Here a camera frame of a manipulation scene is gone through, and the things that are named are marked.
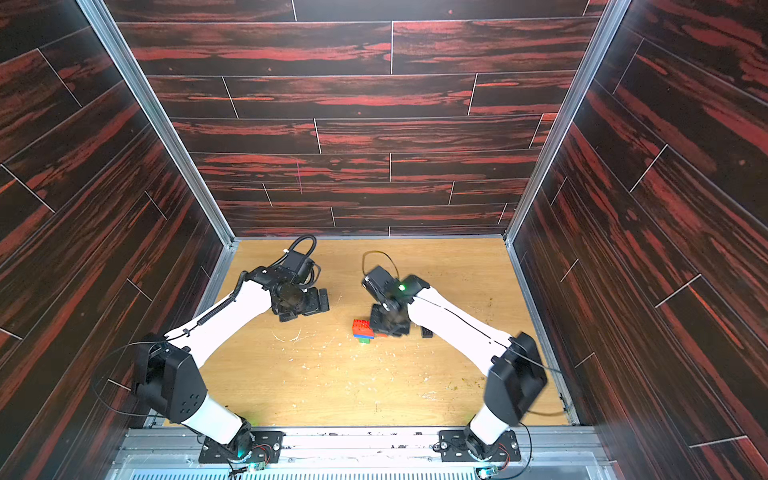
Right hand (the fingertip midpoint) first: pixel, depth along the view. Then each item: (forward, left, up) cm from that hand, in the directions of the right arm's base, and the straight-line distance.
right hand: (384, 325), depth 82 cm
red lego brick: (+2, +7, -4) cm, 8 cm away
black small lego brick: (+3, -13, -10) cm, 16 cm away
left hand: (+5, +19, -1) cm, 20 cm away
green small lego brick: (+1, +7, -12) cm, 14 cm away
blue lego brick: (+2, +7, -12) cm, 14 cm away
